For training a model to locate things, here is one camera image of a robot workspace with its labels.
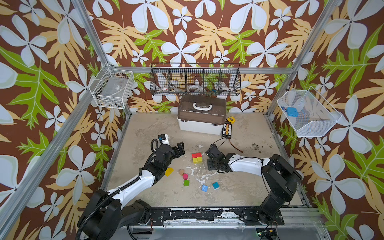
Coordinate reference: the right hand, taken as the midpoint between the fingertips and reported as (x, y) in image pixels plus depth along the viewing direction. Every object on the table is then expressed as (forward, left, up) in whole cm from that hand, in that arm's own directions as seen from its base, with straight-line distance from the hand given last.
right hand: (209, 163), depth 93 cm
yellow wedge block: (-5, +25, +1) cm, 25 cm away
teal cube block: (-14, -3, 0) cm, 14 cm away
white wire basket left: (+32, +57, +34) cm, 74 cm away
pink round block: (-8, +15, +1) cm, 17 cm away
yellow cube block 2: (+1, +9, +3) cm, 9 cm away
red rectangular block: (+5, +8, +2) cm, 10 cm away
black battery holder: (+26, -15, +2) cm, 30 cm away
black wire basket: (+46, +6, +30) cm, 56 cm away
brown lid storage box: (+24, +4, +20) cm, 32 cm away
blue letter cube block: (-15, +4, +1) cm, 16 cm away
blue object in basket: (+20, -49, +25) cm, 58 cm away
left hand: (+6, +20, +16) cm, 26 cm away
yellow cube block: (+1, +6, +3) cm, 7 cm away
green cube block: (-12, +14, -1) cm, 18 cm away
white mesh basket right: (+12, -56, +29) cm, 64 cm away
